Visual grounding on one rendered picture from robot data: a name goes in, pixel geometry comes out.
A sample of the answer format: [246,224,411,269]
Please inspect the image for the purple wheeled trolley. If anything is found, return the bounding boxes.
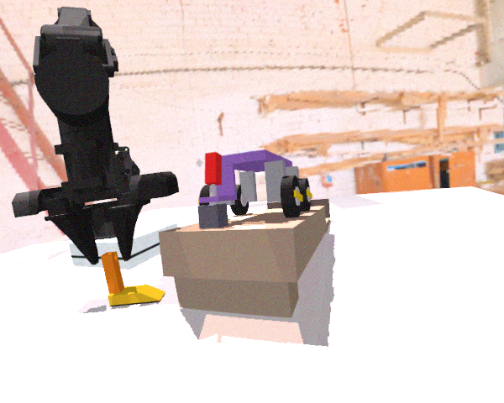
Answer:
[198,149,313,218]

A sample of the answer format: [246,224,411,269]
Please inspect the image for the red-headed metal pin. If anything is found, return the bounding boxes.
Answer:
[204,151,222,196]

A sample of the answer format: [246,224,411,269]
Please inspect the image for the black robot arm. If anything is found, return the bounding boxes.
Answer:
[33,6,140,240]

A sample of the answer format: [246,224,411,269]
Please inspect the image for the yellow wedge chock with orange handle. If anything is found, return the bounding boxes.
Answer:
[101,252,165,307]

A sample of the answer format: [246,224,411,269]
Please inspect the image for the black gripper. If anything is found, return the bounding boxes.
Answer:
[12,130,179,264]

